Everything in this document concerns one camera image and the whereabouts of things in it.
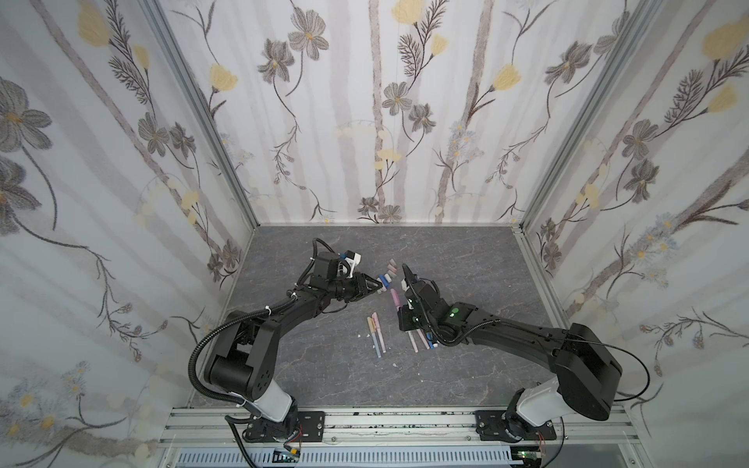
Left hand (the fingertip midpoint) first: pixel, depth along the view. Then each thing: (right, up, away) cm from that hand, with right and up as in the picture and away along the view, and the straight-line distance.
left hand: (382, 284), depth 85 cm
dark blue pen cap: (0, 0, +19) cm, 19 cm away
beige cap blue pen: (-3, -16, +6) cm, 17 cm away
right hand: (+5, -8, -2) cm, 9 cm away
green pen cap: (-1, -2, +1) cm, 3 cm away
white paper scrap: (-7, -17, +6) cm, 19 cm away
